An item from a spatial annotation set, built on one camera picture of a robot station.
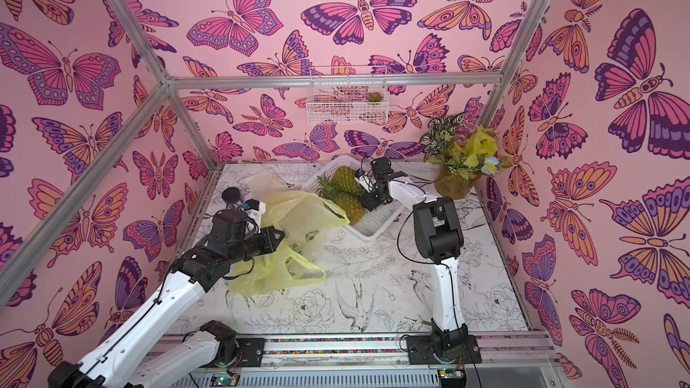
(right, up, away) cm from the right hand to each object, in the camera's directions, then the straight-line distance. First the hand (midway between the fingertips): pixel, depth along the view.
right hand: (375, 194), depth 105 cm
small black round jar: (-57, 0, +1) cm, 57 cm away
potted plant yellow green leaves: (+27, +14, -14) cm, 34 cm away
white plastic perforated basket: (-1, -10, -5) cm, 11 cm away
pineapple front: (-9, -4, -11) cm, 15 cm away
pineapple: (-12, +6, -2) cm, 13 cm away
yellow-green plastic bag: (-25, -16, -33) cm, 44 cm away
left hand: (-28, -10, -28) cm, 41 cm away
